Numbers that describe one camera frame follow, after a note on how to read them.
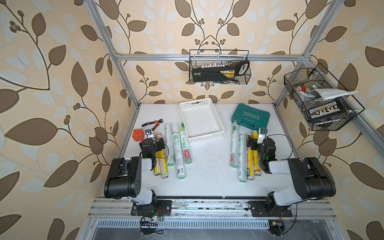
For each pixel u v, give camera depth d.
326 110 0.67
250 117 1.06
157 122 1.08
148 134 0.82
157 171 0.84
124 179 0.44
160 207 0.74
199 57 0.91
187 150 0.91
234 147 0.93
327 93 0.64
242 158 0.88
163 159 0.89
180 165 0.85
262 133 0.80
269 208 0.67
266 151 0.72
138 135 0.97
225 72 0.82
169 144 0.94
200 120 1.08
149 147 0.72
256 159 0.88
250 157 0.89
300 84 0.84
